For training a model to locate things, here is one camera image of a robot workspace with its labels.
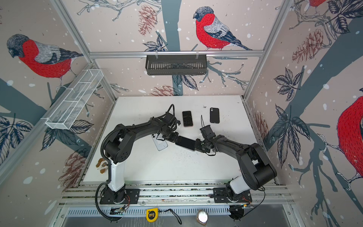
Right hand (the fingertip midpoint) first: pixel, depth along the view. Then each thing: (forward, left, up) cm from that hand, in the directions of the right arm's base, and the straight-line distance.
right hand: (193, 149), depth 90 cm
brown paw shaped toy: (-14, +54, +3) cm, 56 cm away
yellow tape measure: (-35, +20, +1) cm, 40 cm away
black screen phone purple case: (+5, +4, -1) cm, 6 cm away
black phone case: (+31, -17, -3) cm, 35 cm away
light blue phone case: (+5, +5, 0) cm, 7 cm away
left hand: (+5, +11, +1) cm, 12 cm away
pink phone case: (+25, +5, -1) cm, 26 cm away
